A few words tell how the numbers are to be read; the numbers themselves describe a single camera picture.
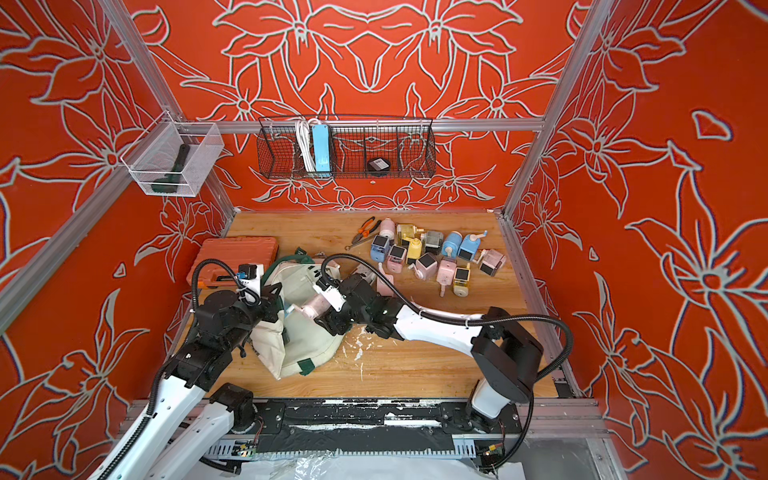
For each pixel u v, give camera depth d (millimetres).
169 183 779
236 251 1011
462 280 919
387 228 1043
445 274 944
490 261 976
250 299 635
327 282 679
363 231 1130
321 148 893
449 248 1005
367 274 958
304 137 880
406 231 1076
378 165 953
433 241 1038
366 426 727
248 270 615
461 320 497
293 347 808
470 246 1011
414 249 1005
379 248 1026
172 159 898
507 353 432
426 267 946
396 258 976
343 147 1005
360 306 612
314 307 741
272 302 645
